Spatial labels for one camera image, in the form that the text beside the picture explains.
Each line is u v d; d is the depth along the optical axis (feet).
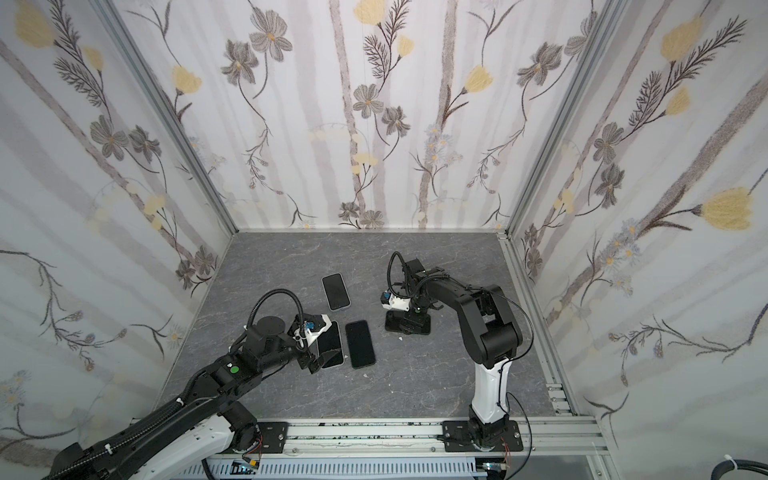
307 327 2.12
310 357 2.21
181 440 1.63
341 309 3.22
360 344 2.99
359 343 2.99
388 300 2.85
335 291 3.36
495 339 1.69
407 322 2.79
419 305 2.69
